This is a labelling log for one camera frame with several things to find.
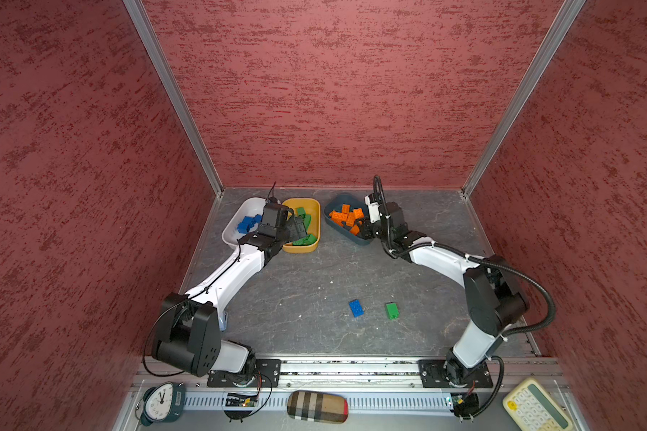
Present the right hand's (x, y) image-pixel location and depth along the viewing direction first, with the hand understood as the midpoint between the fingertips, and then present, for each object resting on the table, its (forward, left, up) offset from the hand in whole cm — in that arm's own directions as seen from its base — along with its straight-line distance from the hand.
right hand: (357, 224), depth 92 cm
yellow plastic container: (+18, +17, -11) cm, 27 cm away
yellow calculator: (-53, -42, -11) cm, 68 cm away
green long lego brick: (+11, +19, -11) cm, 24 cm away
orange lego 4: (-2, +1, -1) cm, 2 cm away
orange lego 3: (+3, 0, +2) cm, 4 cm away
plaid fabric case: (-51, +14, -10) cm, 54 cm away
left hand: (-3, +23, +2) cm, 23 cm away
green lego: (+16, +22, -11) cm, 29 cm away
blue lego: (-25, +2, -12) cm, 28 cm away
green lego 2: (-26, -10, -12) cm, 30 cm away
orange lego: (+19, +2, -13) cm, 23 cm away
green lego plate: (0, +18, -10) cm, 21 cm away
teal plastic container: (+21, +7, -11) cm, 24 cm away
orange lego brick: (+13, +6, -12) cm, 19 cm away
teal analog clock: (-49, +53, -9) cm, 73 cm away
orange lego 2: (+11, +1, -11) cm, 16 cm away
